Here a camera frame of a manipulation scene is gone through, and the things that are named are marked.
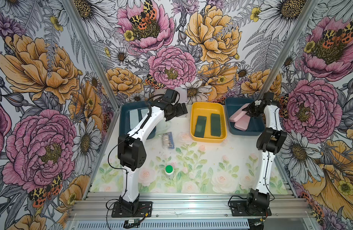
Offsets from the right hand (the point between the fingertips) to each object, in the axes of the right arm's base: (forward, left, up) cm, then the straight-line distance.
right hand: (243, 111), depth 105 cm
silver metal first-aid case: (+10, +44, +5) cm, 45 cm away
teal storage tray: (+4, +89, -6) cm, 89 cm away
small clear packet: (-19, +55, -7) cm, 59 cm away
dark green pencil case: (-5, +20, -9) cm, 22 cm away
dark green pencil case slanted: (-5, +31, -9) cm, 33 cm away
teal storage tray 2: (-4, -12, -10) cm, 16 cm away
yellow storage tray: (-2, +25, -9) cm, 26 cm away
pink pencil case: (-1, +4, -1) cm, 4 cm away
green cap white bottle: (-42, +53, -1) cm, 67 cm away
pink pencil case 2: (-5, -1, -8) cm, 9 cm away
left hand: (-12, +46, +10) cm, 48 cm away
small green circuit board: (-63, +71, -8) cm, 95 cm away
